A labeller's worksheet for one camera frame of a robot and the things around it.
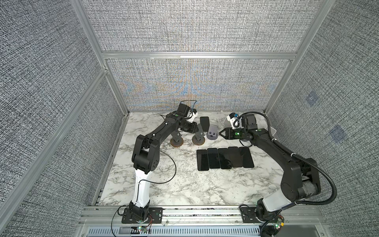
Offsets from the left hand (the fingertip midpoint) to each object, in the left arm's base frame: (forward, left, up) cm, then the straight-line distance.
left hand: (197, 129), depth 94 cm
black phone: (-15, -3, -10) cm, 18 cm away
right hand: (-5, -15, +4) cm, 16 cm away
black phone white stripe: (+15, -8, -11) cm, 20 cm away
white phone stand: (-3, -49, -1) cm, 49 cm away
